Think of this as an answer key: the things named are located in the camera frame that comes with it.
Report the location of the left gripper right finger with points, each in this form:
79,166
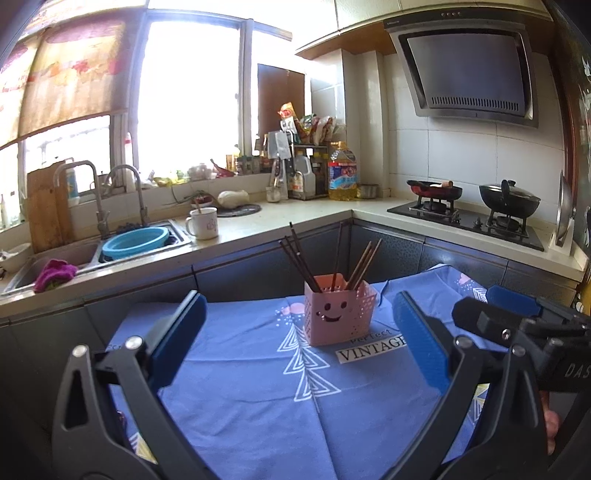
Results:
509,440

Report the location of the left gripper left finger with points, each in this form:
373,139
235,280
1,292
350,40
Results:
88,440

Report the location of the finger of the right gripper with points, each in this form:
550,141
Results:
520,334
517,303

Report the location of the reddish wooden chopstick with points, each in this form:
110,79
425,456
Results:
369,262

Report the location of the brown wooden chopstick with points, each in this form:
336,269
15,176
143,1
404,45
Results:
359,266

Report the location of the person's right hand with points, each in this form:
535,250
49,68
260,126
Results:
552,421

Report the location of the black gas stove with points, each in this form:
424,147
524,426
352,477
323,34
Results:
493,224

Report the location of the black wok with lid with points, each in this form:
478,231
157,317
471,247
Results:
508,199

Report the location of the red frying pan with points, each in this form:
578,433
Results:
423,189

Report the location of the pink smiley utensil holder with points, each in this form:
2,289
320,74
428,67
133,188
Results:
334,315

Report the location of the dark chopstick in holder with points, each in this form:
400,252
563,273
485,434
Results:
335,267
292,256
298,259
300,255

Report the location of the small steel bowl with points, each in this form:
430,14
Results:
368,191

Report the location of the blue patterned tablecloth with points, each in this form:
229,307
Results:
257,401

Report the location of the magenta cloth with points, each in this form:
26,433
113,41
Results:
55,273

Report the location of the steel sink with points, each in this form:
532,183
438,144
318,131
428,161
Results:
88,256

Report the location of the yellow cooking oil bottle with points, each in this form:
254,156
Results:
343,173

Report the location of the blue plastic basin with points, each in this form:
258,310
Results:
135,242

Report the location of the black spice rack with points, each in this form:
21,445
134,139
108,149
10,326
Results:
319,164

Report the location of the left steel faucet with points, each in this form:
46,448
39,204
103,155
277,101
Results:
101,213

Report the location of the steel range hood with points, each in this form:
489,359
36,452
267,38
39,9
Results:
468,63

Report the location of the wooden cutting board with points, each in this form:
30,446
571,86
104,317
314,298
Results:
48,213

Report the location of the white plastic jug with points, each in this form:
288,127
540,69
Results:
303,181

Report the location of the snack packets pile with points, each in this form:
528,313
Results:
309,129

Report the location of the white mug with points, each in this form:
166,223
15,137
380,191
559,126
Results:
202,223

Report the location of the brown cardboard panel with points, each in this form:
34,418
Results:
275,87

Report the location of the patterned window blind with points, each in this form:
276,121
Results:
75,70

